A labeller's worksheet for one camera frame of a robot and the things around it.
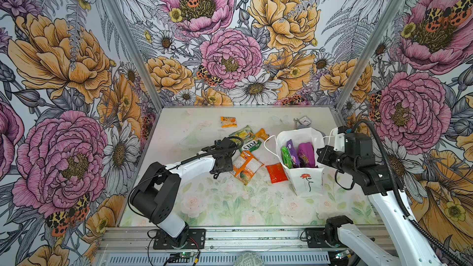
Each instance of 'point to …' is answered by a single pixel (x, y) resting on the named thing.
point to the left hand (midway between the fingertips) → (222, 171)
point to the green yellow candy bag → (250, 143)
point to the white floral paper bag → (307, 181)
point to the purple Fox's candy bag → (294, 156)
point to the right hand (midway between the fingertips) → (317, 157)
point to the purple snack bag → (306, 155)
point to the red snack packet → (276, 173)
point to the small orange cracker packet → (228, 122)
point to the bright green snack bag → (287, 157)
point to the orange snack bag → (245, 167)
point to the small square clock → (305, 120)
